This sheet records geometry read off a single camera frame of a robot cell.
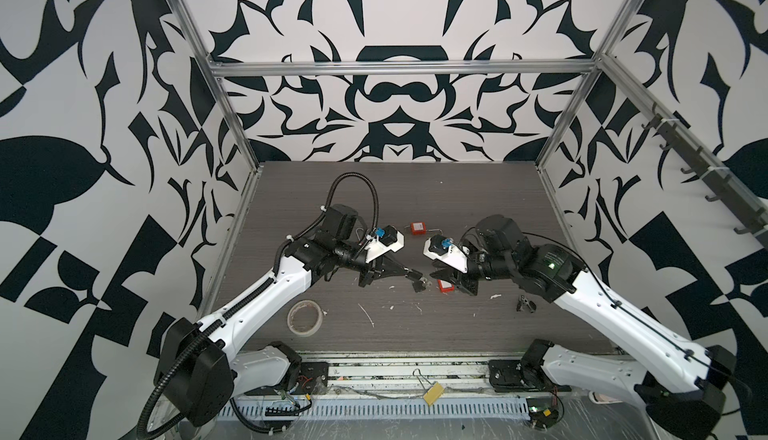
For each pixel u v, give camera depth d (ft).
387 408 2.33
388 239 1.95
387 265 2.16
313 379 2.40
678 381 1.28
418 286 2.90
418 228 3.26
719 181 1.92
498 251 1.73
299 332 2.65
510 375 2.44
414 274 2.25
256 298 1.52
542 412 2.32
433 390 2.38
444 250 1.85
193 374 1.28
